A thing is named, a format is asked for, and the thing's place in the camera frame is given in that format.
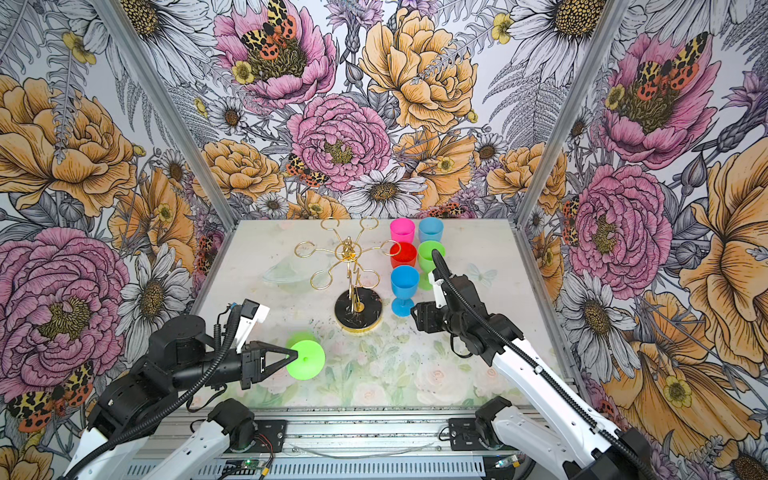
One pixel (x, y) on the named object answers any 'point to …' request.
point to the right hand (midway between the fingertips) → (423, 319)
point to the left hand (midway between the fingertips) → (294, 367)
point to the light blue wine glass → (430, 229)
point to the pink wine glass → (403, 230)
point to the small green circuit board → (244, 464)
